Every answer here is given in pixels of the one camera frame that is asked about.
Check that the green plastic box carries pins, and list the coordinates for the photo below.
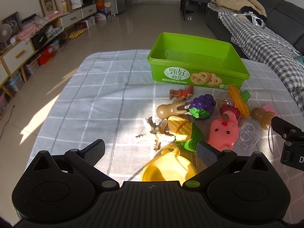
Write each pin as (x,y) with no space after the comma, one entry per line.
(180,76)

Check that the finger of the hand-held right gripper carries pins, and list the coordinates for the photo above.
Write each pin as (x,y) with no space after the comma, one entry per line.
(282,125)

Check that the grey checked tablecloth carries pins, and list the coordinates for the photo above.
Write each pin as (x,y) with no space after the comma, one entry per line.
(95,95)

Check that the red toy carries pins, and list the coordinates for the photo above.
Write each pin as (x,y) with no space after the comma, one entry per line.
(234,111)

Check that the pink pig toy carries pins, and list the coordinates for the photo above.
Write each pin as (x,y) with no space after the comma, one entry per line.
(223,133)

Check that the orange brown animal figure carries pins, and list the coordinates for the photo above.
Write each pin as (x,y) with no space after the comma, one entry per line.
(181,93)

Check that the beige blanket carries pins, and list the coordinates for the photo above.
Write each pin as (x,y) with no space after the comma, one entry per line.
(237,0)

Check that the framed cartoon picture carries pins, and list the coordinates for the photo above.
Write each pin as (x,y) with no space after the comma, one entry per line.
(47,4)

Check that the tan rubber hand toy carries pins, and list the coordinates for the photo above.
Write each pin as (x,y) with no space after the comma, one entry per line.
(163,110)
(260,115)

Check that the white wooden cabinet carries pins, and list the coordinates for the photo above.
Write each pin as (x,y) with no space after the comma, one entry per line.
(19,54)

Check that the red storage box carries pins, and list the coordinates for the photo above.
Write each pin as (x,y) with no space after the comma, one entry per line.
(45,55)

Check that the orange toy corn slice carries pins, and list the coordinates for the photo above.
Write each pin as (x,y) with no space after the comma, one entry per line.
(238,98)

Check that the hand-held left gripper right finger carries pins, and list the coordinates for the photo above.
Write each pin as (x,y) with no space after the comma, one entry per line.
(206,154)

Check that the red white carton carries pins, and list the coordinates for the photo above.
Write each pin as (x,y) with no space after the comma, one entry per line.
(85,23)

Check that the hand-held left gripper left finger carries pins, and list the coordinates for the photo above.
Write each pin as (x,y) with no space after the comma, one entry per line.
(95,150)

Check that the yellow plastic toy bowl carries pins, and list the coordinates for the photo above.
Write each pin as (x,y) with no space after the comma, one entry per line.
(166,168)

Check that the white toy starfish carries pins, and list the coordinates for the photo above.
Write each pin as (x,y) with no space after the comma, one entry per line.
(154,129)

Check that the dark picture frame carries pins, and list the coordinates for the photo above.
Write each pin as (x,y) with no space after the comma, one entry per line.
(11,22)

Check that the pink cloth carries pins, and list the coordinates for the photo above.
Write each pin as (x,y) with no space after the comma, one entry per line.
(26,32)

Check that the pink block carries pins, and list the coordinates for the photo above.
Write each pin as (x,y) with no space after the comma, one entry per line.
(269,108)

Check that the red gift box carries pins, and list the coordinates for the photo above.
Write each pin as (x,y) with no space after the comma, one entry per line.
(99,1)

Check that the purple toy grapes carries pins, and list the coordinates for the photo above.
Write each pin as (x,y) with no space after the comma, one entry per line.
(201,102)

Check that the yellow toy corn cob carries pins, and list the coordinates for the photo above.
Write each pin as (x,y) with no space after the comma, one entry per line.
(177,123)

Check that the blue white carton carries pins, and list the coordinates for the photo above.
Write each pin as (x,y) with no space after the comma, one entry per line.
(103,13)

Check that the white desk fan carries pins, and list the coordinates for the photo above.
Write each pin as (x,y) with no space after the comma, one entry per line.
(4,32)

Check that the grey sofa with checked blanket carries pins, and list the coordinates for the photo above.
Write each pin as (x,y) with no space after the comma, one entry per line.
(261,35)

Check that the clear plastic packaging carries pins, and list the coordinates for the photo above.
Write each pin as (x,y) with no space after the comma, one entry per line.
(248,136)

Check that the red white container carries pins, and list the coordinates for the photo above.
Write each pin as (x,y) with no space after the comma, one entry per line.
(63,3)

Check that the dark grey sofa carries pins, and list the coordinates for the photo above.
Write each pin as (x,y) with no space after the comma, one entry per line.
(280,11)

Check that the row of yellow bottles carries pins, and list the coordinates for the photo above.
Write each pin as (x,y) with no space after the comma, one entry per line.
(76,35)

